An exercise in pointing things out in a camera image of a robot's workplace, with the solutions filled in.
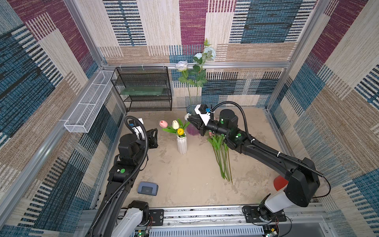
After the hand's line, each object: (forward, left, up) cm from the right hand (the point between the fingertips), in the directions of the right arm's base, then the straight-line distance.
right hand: (191, 118), depth 73 cm
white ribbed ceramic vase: (-2, +6, -20) cm, 21 cm away
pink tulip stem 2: (-2, -19, -31) cm, 37 cm away
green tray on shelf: (+28, +30, -4) cm, 41 cm away
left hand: (-5, +17, -2) cm, 18 cm away
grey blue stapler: (-23, +25, -30) cm, 45 cm away
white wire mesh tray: (+12, +68, -13) cm, 70 cm away
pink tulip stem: (-2, +11, -6) cm, 13 cm away
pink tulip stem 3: (-9, -21, -32) cm, 40 cm away
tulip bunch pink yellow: (-5, +7, -1) cm, 8 cm away
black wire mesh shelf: (+42, +32, -3) cm, 53 cm away
